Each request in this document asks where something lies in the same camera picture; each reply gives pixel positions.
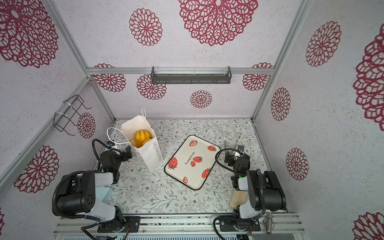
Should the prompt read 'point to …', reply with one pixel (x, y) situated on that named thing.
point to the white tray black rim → (192, 161)
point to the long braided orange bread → (139, 140)
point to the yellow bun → (142, 135)
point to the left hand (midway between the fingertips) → (123, 150)
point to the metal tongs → (238, 140)
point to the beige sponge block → (238, 198)
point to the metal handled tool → (269, 223)
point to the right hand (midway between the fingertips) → (237, 150)
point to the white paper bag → (150, 153)
